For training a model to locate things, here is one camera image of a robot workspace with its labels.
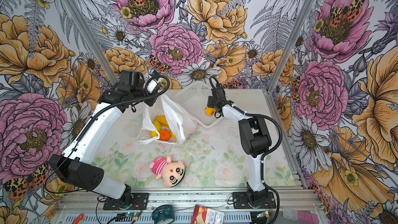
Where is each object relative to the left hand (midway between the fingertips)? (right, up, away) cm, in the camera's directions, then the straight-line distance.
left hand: (156, 96), depth 77 cm
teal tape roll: (+7, -47, -13) cm, 50 cm away
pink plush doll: (+8, -37, -2) cm, 38 cm away
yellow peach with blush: (+27, -8, +25) cm, 38 cm away
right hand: (+29, -3, +24) cm, 38 cm away
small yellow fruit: (-6, -22, +16) cm, 27 cm away
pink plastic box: (+67, -53, -9) cm, 86 cm away
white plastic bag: (+13, -12, -7) cm, 19 cm away
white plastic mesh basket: (+16, +2, +38) cm, 41 cm away
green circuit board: (-10, -53, -6) cm, 55 cm away
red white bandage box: (+22, -51, -10) cm, 57 cm away
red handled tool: (-33, -55, -7) cm, 64 cm away
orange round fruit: (+1, -22, +14) cm, 26 cm away
